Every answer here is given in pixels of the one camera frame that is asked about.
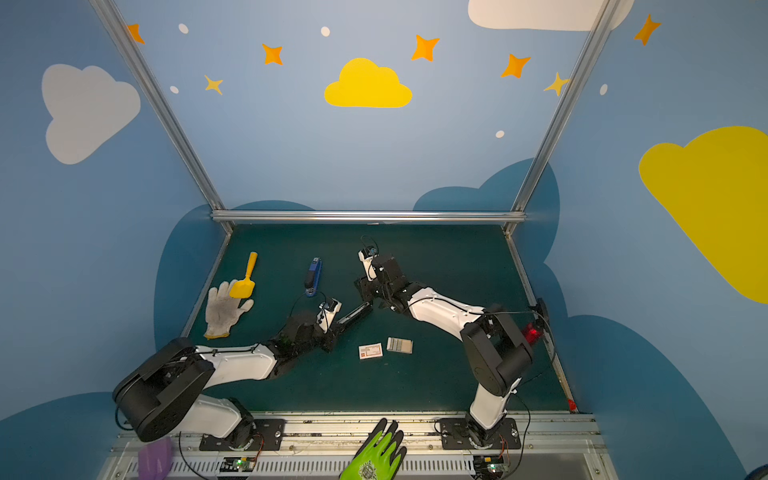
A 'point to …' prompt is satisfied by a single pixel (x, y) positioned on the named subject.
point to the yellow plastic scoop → (244, 289)
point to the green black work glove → (381, 455)
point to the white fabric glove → (223, 311)
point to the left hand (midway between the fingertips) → (345, 324)
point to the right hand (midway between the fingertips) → (360, 278)
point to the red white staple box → (372, 350)
